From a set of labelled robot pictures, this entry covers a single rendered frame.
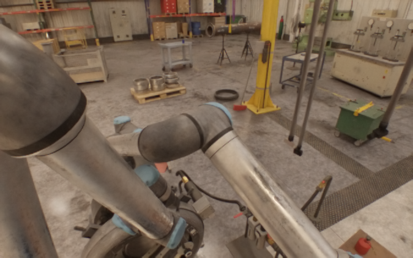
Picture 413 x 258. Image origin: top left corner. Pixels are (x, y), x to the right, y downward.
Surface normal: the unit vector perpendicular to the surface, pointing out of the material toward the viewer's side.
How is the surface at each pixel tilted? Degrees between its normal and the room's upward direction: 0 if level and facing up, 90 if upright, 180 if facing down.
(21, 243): 89
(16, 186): 92
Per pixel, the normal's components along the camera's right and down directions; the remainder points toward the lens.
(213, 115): 0.38, -0.54
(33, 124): 0.60, 0.39
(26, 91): 0.70, -0.06
